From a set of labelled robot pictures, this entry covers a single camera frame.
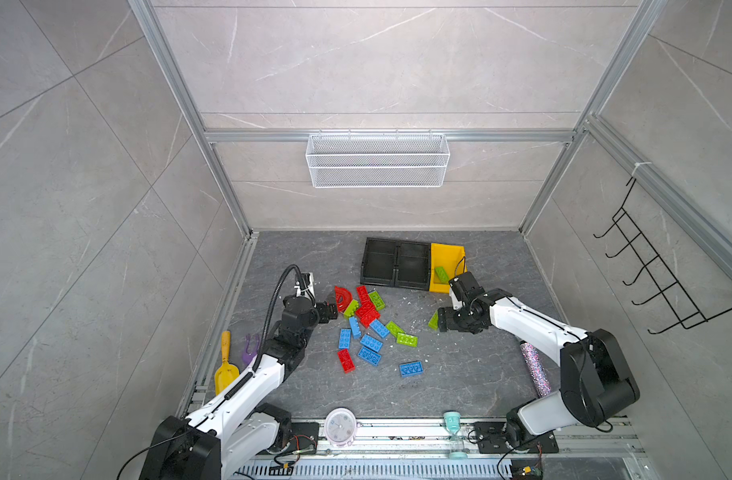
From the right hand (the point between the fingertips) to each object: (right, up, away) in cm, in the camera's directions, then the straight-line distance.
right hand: (449, 320), depth 90 cm
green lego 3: (-12, -6, 0) cm, 14 cm away
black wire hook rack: (+39, +9, -32) cm, 51 cm away
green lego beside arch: (-31, +2, +5) cm, 31 cm away
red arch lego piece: (-34, +5, +9) cm, 35 cm away
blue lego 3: (-24, -6, -2) cm, 25 cm away
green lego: (-22, +5, +8) cm, 24 cm away
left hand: (-39, +11, -7) cm, 42 cm away
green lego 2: (-17, -3, +2) cm, 17 cm away
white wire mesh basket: (-22, +53, +10) cm, 58 cm away
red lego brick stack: (-26, +3, +5) cm, 27 cm away
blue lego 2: (-22, -3, +1) cm, 22 cm away
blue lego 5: (-12, -13, -6) cm, 19 cm away
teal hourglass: (-4, -21, -17) cm, 27 cm away
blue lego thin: (-29, -2, 0) cm, 29 cm away
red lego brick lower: (-31, -11, -5) cm, 33 cm away
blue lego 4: (-24, -10, -3) cm, 26 cm away
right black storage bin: (-8, +16, +23) cm, 29 cm away
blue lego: (-32, -5, 0) cm, 33 cm away
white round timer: (-32, -23, -17) cm, 43 cm away
